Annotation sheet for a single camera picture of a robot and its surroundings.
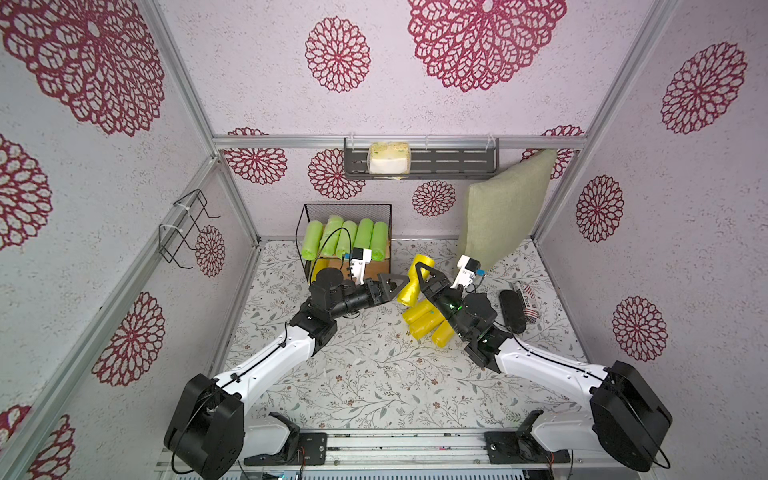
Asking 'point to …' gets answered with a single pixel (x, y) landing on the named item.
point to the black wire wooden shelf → (377, 213)
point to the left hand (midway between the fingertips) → (403, 284)
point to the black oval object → (513, 309)
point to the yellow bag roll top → (417, 310)
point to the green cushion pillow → (502, 206)
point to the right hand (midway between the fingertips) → (416, 265)
